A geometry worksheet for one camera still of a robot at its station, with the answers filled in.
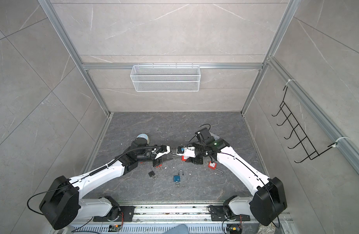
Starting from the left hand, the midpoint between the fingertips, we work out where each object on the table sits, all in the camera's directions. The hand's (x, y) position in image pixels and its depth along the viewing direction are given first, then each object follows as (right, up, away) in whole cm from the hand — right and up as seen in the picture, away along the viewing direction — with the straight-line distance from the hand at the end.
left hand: (170, 150), depth 78 cm
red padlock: (-5, -6, -7) cm, 11 cm away
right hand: (+10, -2, +2) cm, 10 cm away
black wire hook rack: (+62, +4, -16) cm, 64 cm away
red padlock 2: (+6, -4, -3) cm, 8 cm away
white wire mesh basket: (-5, +47, +23) cm, 52 cm away
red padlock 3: (+26, -12, +11) cm, 30 cm away
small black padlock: (-13, -16, +10) cm, 22 cm away
